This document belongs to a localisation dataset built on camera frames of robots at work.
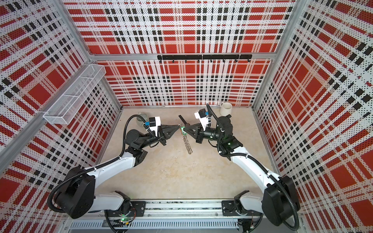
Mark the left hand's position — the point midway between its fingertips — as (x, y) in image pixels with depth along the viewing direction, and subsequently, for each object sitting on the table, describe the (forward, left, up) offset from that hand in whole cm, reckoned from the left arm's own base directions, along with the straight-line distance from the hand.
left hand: (181, 126), depth 68 cm
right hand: (-1, -3, -1) cm, 3 cm away
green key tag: (-2, -1, -1) cm, 3 cm away
